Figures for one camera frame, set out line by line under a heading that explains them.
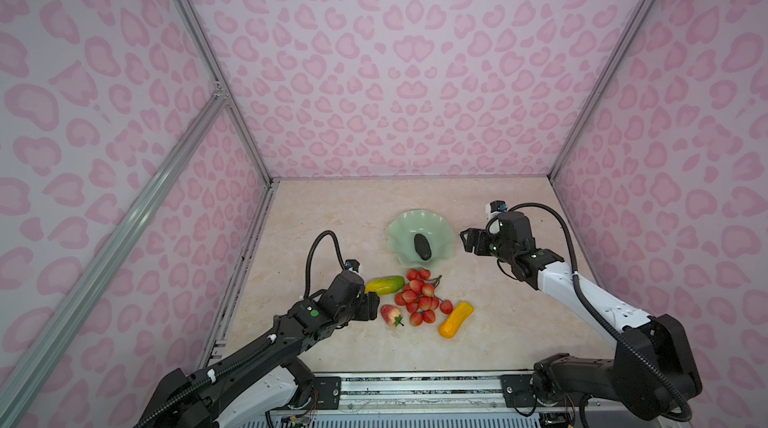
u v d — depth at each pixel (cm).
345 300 62
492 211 77
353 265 75
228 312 90
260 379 49
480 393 75
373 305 75
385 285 88
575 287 50
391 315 82
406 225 102
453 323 81
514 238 64
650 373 37
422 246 95
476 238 77
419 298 85
